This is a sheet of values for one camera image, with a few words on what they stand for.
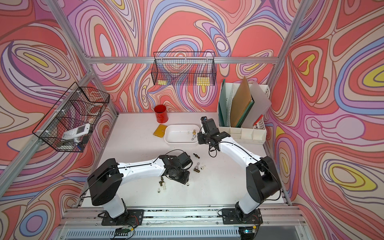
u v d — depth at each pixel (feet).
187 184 2.74
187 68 3.17
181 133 3.49
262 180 1.45
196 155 3.14
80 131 2.24
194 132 3.47
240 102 3.29
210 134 2.18
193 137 3.42
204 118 2.57
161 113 3.55
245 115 2.98
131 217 2.37
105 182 1.51
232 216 2.40
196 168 2.90
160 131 3.54
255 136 3.34
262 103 2.84
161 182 2.76
